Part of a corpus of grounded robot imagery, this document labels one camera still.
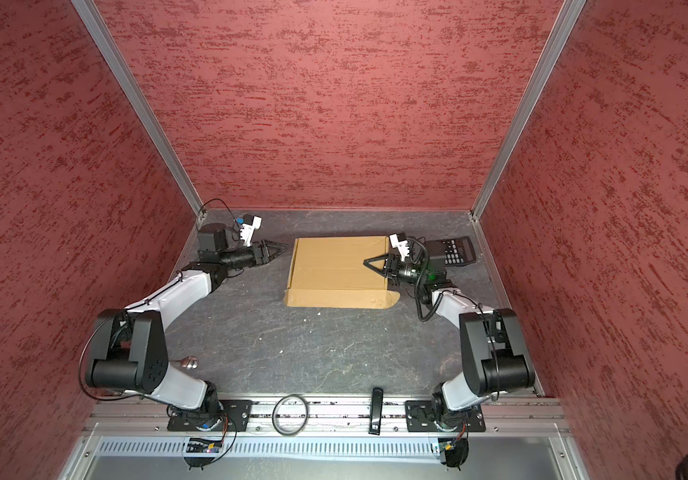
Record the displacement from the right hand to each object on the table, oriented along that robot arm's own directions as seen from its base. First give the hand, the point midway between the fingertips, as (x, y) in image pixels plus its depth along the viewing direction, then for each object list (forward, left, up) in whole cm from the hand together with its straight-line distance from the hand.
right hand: (364, 270), depth 82 cm
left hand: (+6, +23, +1) cm, 24 cm away
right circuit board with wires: (-40, -20, -18) cm, 49 cm away
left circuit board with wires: (-37, +43, -21) cm, 60 cm away
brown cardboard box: (0, +10, 0) cm, 10 cm away
